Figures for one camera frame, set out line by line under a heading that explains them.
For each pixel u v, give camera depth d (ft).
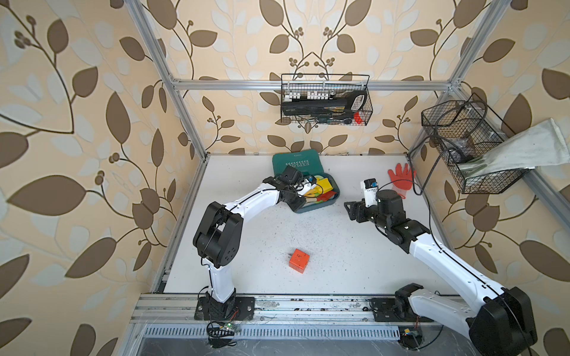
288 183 2.35
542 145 1.88
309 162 3.66
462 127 2.75
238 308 2.42
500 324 1.27
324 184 3.47
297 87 2.99
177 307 2.51
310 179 2.66
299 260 2.64
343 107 2.71
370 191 2.36
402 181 3.60
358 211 2.36
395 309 2.35
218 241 1.60
